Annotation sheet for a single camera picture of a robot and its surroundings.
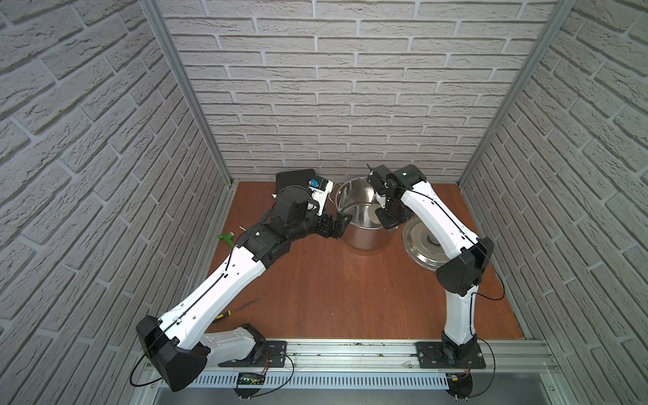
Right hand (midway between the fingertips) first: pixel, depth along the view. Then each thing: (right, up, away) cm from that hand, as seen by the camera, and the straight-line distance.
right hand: (397, 222), depth 81 cm
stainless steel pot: (-12, +9, +11) cm, 19 cm away
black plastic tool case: (-40, +19, +37) cm, 58 cm away
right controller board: (+15, -45, -11) cm, 49 cm away
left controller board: (-46, -46, -8) cm, 65 cm away
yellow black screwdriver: (-55, -30, 0) cm, 63 cm away
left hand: (-21, +6, -12) cm, 25 cm away
